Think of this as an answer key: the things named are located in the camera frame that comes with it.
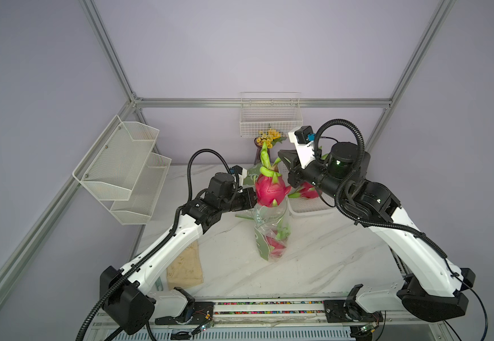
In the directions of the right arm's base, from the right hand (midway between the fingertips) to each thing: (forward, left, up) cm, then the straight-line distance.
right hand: (283, 156), depth 58 cm
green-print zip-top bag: (-11, +3, -22) cm, 24 cm away
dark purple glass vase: (+37, +6, -33) cm, 50 cm away
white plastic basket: (+6, -11, -36) cm, 38 cm away
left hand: (0, +7, -20) cm, 21 cm away
